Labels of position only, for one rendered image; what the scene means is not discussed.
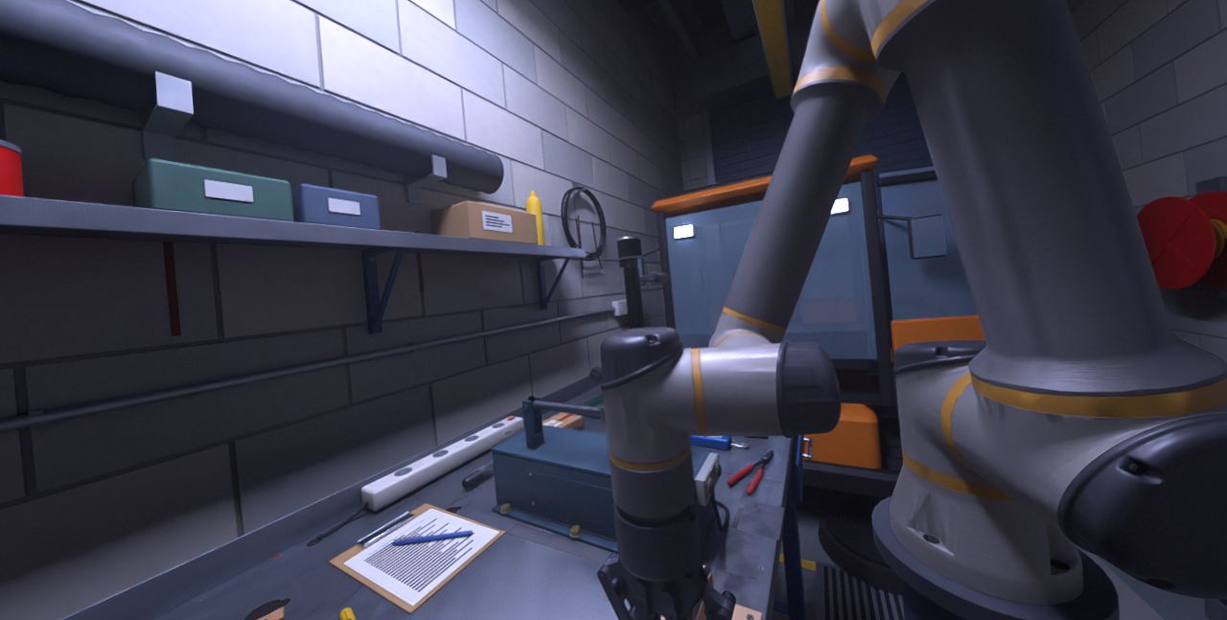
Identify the grey rod with yoke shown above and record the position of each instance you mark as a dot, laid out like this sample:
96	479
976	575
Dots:
566	408

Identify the grey pen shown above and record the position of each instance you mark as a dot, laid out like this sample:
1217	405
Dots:
383	529

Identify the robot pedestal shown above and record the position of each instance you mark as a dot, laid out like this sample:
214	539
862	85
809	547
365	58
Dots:
1093	601

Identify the blue parking brake body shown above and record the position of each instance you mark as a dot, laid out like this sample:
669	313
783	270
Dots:
551	486

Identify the blue screwdriver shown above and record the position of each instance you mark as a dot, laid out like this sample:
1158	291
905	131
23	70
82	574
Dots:
709	442

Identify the grey wall duct pipe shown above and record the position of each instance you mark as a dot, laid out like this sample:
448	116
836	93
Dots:
288	112

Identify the orange box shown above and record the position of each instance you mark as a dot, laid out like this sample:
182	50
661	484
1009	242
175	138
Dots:
848	438

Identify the cardboard box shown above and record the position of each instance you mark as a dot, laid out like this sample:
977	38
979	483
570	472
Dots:
484	222

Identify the thin grey wall conduit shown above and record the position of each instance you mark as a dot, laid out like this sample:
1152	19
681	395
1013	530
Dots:
288	369

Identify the red wall reel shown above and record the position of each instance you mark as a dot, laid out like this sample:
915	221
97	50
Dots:
1174	241

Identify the blue pen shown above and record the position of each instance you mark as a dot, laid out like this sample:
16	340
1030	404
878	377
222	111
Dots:
431	538

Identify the red pliers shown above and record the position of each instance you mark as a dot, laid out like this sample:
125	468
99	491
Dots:
752	471

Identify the black marker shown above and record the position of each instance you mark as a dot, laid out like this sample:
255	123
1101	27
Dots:
477	477

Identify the dark floor grate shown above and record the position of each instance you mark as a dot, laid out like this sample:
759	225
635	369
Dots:
858	593

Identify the blue storage box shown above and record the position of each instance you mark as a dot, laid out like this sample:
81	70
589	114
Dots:
335	206

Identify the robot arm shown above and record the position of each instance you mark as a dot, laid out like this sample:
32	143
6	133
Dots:
1007	218

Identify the blue cabinet with orange top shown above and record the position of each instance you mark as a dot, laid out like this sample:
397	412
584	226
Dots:
709	285

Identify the white power strip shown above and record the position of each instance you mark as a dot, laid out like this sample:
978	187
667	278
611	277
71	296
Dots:
441	462

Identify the yellow bottle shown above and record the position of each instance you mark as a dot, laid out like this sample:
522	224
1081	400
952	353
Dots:
535	218

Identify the orange seat pad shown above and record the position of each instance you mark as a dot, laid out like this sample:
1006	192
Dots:
935	331

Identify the yellow ceiling light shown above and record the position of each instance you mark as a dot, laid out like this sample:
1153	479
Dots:
770	26

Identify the black and orange tool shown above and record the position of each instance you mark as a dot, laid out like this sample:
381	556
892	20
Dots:
266	610

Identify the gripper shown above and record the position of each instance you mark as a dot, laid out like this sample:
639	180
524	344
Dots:
661	553

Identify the grey wall shelf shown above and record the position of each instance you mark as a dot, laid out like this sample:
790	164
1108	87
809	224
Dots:
240	229

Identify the brown clipboard with paper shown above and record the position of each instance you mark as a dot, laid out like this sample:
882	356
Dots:
417	558

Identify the green storage box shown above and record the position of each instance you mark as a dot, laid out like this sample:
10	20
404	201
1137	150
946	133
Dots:
211	191

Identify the red can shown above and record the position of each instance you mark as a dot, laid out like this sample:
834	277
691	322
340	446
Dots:
9	170

